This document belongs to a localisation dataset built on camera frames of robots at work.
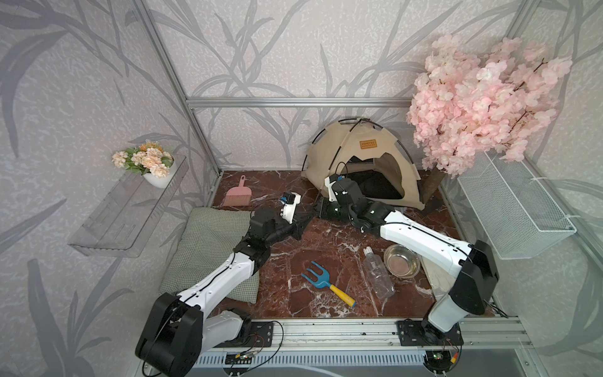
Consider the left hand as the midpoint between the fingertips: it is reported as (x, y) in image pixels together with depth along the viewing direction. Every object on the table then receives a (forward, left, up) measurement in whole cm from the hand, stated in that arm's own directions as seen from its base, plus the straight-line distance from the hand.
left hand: (313, 216), depth 77 cm
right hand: (+3, +1, +2) cm, 4 cm away
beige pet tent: (+22, -20, +9) cm, 31 cm away
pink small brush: (+26, +35, -22) cm, 49 cm away
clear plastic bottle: (-12, -24, -20) cm, 34 cm away
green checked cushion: (+4, +42, -20) cm, 46 cm away
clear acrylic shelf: (-7, +54, +8) cm, 55 cm away
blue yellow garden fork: (-14, -4, -21) cm, 25 cm away
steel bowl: (-8, -34, -19) cm, 40 cm away
